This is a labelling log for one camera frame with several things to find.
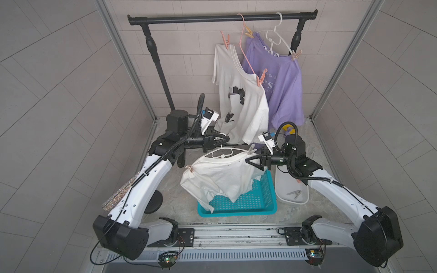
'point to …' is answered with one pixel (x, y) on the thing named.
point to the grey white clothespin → (296, 192)
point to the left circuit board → (167, 259)
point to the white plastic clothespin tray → (289, 189)
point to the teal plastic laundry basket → (260, 199)
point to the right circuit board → (316, 256)
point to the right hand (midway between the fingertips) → (250, 159)
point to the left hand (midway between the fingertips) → (228, 139)
